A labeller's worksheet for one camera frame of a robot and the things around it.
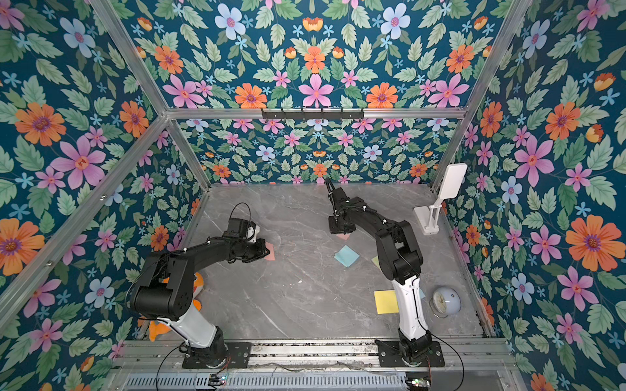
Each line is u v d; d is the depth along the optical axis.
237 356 0.74
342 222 0.84
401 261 0.56
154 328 0.75
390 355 0.73
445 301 0.77
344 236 1.01
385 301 0.86
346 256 0.96
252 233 0.84
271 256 0.95
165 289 0.47
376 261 0.94
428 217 1.05
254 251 0.85
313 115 0.93
